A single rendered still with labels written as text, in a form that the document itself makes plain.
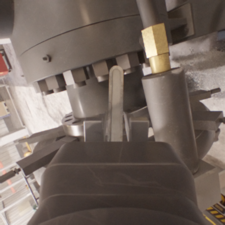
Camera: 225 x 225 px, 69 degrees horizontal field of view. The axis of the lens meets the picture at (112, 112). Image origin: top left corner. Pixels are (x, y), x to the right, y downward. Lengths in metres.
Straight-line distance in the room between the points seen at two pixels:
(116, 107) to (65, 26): 0.32
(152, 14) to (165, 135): 0.20
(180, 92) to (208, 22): 0.55
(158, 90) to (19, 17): 0.41
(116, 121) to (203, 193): 0.26
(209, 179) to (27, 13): 0.55
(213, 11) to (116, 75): 0.68
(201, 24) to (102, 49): 0.50
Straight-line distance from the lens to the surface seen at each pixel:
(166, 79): 0.28
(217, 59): 1.08
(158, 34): 0.30
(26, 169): 0.55
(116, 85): 0.16
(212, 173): 0.38
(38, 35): 0.49
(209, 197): 0.40
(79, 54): 0.43
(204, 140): 0.52
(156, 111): 0.30
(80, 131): 0.57
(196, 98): 0.77
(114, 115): 0.16
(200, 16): 0.83
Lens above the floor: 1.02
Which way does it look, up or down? 35 degrees down
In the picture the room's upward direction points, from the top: 116 degrees counter-clockwise
